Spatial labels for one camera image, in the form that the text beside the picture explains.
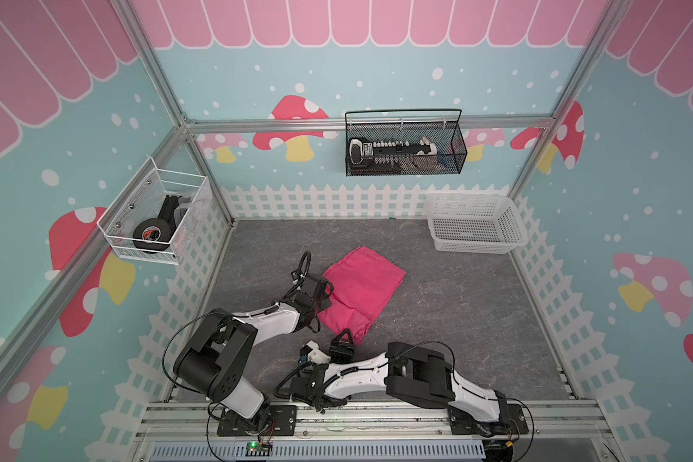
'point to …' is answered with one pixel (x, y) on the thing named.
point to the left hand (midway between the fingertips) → (322, 301)
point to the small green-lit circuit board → (255, 449)
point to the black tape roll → (153, 235)
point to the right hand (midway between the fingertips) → (348, 340)
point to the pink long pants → (364, 283)
